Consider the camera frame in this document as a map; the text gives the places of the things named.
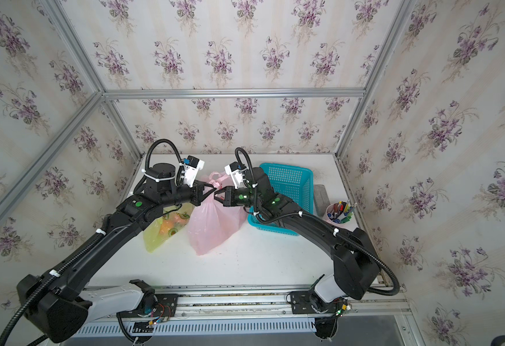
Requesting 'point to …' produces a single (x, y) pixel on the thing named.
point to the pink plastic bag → (212, 225)
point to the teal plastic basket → (296, 182)
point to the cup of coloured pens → (340, 213)
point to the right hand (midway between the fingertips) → (215, 197)
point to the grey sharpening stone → (322, 200)
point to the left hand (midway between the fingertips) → (216, 186)
